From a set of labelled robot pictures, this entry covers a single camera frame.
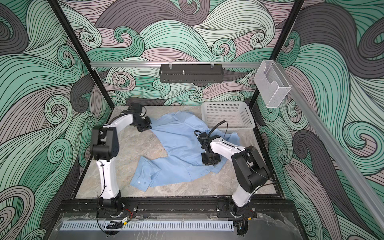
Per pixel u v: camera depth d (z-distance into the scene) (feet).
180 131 3.42
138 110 2.89
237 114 3.75
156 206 2.44
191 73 3.01
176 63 3.07
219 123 2.00
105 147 1.87
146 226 2.49
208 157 2.50
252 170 1.52
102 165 1.93
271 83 2.60
